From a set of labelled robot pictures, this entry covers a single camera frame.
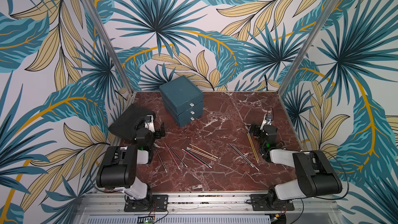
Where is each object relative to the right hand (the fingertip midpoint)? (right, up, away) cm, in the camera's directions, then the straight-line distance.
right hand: (263, 122), depth 92 cm
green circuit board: (-62, -43, -20) cm, 78 cm away
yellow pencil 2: (-5, -15, +1) cm, 16 cm away
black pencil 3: (-39, -19, -4) cm, 43 cm away
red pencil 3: (-11, -20, -4) cm, 23 cm away
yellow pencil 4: (-34, -18, -3) cm, 39 cm away
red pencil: (-53, -19, -4) cm, 57 cm away
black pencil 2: (-50, -18, -4) cm, 54 cm away
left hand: (-64, -1, +1) cm, 64 cm away
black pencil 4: (-14, -18, -2) cm, 23 cm away
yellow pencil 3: (-35, -16, -1) cm, 39 cm away
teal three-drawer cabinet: (-47, +12, -6) cm, 49 cm away
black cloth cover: (-82, -1, +3) cm, 82 cm away
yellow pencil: (-6, -15, +1) cm, 16 cm away
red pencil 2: (-40, -20, -4) cm, 45 cm away
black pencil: (-59, -20, -5) cm, 63 cm away
